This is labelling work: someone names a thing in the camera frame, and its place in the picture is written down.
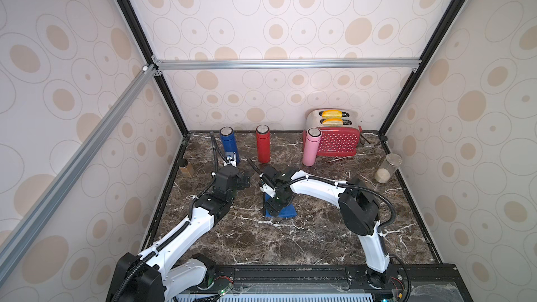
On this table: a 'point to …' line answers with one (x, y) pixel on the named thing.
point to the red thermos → (263, 143)
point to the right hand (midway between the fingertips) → (275, 211)
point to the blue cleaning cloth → (289, 212)
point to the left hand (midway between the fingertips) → (240, 167)
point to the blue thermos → (229, 142)
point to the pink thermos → (311, 147)
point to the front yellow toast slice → (333, 122)
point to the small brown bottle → (186, 168)
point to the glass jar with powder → (387, 168)
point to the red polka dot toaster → (335, 140)
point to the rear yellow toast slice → (332, 114)
